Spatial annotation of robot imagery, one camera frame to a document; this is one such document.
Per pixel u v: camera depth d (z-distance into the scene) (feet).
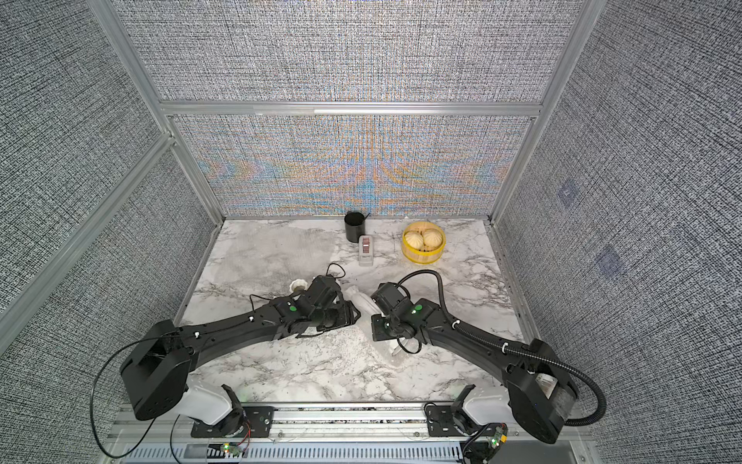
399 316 2.02
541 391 1.34
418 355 2.76
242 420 2.21
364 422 2.45
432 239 3.48
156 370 1.39
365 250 3.48
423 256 3.38
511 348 1.46
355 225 3.58
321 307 2.14
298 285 2.67
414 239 3.48
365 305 2.82
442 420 2.40
